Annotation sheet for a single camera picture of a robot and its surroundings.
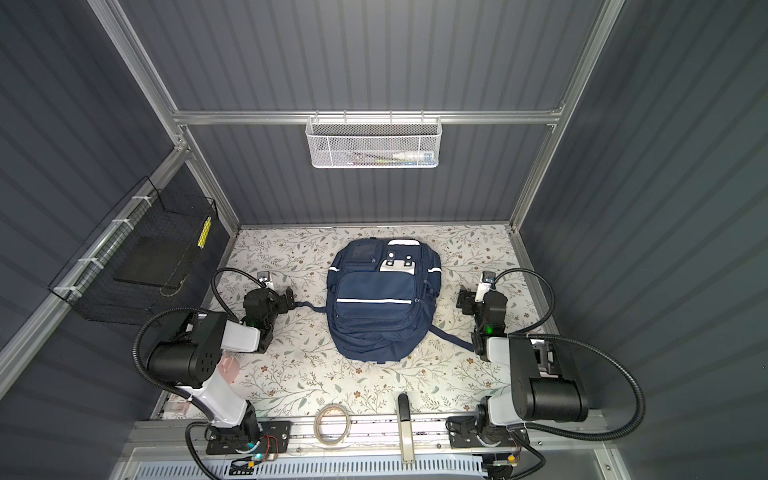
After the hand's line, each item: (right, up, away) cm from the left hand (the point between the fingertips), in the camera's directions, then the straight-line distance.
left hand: (276, 289), depth 96 cm
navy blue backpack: (+35, -2, -11) cm, 36 cm away
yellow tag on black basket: (-15, +17, -12) cm, 26 cm away
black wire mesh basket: (-24, +9, -22) cm, 34 cm away
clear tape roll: (+18, -31, -20) cm, 41 cm away
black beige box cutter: (+41, -26, -22) cm, 53 cm away
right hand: (+66, +1, -4) cm, 66 cm away
